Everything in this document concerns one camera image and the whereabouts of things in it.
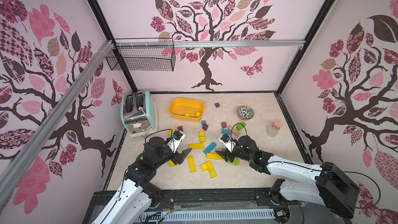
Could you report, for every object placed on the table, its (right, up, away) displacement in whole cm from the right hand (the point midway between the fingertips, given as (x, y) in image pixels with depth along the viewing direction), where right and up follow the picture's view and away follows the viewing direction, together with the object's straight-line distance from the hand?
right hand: (220, 144), depth 81 cm
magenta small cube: (+5, +9, +19) cm, 21 cm away
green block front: (+7, -6, -7) cm, 12 cm away
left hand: (-18, 0, -7) cm, 19 cm away
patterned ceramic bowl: (+21, +16, +25) cm, 37 cm away
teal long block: (-5, -5, +11) cm, 13 cm away
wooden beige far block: (+12, +4, +19) cm, 23 cm away
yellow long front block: (-5, -14, +1) cm, 15 cm away
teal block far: (+6, +4, +16) cm, 18 cm away
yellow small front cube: (-8, -13, 0) cm, 15 cm away
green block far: (+15, +7, +19) cm, 26 cm away
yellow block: (-3, -8, +5) cm, 10 cm away
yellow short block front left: (-23, -4, -17) cm, 28 cm away
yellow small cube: (-13, +15, +22) cm, 30 cm away
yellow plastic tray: (-20, +18, +29) cm, 40 cm away
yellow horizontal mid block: (-13, -4, +11) cm, 18 cm away
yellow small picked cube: (-20, +15, +22) cm, 33 cm away
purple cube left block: (-24, +6, +17) cm, 30 cm away
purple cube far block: (+2, +22, +32) cm, 39 cm away
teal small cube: (-9, +10, +21) cm, 25 cm away
